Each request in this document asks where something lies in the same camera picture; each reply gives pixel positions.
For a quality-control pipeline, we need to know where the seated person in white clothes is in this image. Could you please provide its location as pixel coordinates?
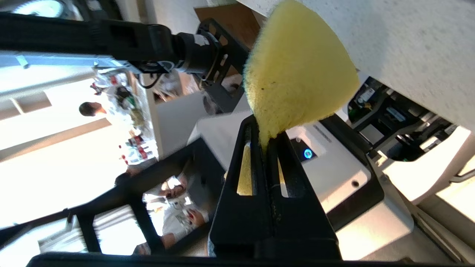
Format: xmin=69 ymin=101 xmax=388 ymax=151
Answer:
xmin=134 ymin=174 xmax=210 ymax=256

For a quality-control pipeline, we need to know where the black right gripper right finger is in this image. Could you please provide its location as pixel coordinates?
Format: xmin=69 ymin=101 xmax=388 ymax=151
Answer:
xmin=267 ymin=131 xmax=342 ymax=260

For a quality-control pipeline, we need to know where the brown cardboard box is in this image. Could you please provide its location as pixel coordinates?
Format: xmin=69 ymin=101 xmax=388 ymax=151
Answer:
xmin=195 ymin=3 xmax=261 ymax=76

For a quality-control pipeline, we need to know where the person in white shirt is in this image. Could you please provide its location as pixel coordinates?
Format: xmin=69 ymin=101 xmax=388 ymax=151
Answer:
xmin=79 ymin=85 xmax=149 ymax=125

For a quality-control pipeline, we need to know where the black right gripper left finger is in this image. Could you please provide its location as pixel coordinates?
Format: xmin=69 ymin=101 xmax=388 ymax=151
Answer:
xmin=210 ymin=114 xmax=275 ymax=260

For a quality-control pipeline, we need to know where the yellow sponge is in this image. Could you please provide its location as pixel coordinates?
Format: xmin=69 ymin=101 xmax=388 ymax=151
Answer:
xmin=237 ymin=0 xmax=360 ymax=196

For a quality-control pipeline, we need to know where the black robot torso frame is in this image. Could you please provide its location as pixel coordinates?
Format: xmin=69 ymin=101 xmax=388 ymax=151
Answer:
xmin=0 ymin=138 xmax=225 ymax=256

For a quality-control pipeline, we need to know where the white robot base chassis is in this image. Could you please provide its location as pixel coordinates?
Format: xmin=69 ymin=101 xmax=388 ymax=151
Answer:
xmin=187 ymin=111 xmax=414 ymax=260

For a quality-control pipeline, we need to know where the black base wheel mechanism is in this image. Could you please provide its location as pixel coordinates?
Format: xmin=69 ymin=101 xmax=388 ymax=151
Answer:
xmin=347 ymin=76 xmax=461 ymax=162

